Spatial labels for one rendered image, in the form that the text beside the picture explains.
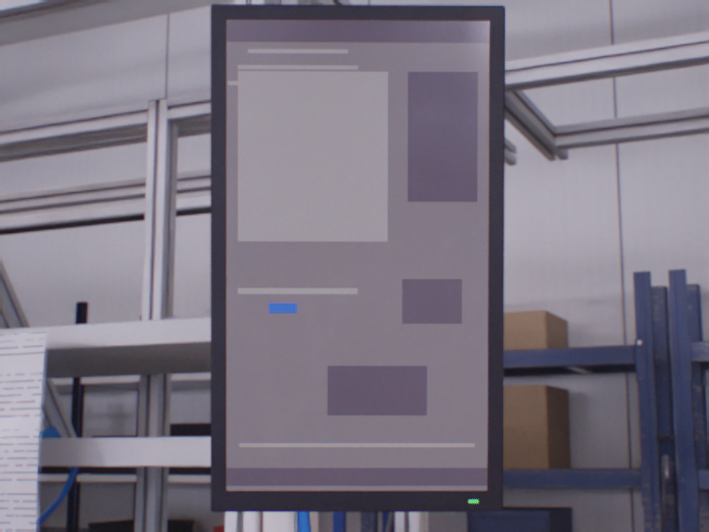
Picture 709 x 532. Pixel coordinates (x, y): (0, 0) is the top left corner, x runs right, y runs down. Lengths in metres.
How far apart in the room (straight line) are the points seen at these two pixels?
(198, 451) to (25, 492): 0.24
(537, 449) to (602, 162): 1.32
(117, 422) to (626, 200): 2.71
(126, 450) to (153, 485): 0.54
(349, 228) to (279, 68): 0.17
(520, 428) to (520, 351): 0.29
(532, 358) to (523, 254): 0.73
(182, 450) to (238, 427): 0.43
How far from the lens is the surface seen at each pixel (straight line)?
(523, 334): 4.34
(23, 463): 1.58
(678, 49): 2.00
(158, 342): 1.59
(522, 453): 4.30
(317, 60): 1.13
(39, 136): 2.43
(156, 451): 1.58
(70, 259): 6.02
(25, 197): 3.10
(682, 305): 4.19
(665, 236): 4.75
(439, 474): 1.14
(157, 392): 2.15
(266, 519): 1.40
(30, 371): 1.59
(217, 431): 1.13
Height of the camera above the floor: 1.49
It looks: 10 degrees up
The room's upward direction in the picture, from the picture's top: straight up
